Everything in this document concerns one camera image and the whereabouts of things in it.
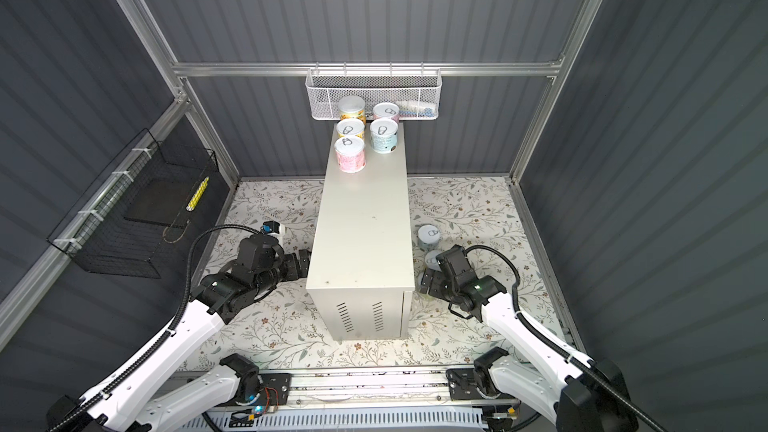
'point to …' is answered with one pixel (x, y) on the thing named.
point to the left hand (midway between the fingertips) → (299, 256)
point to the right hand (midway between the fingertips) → (438, 286)
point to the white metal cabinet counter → (362, 277)
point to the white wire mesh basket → (415, 91)
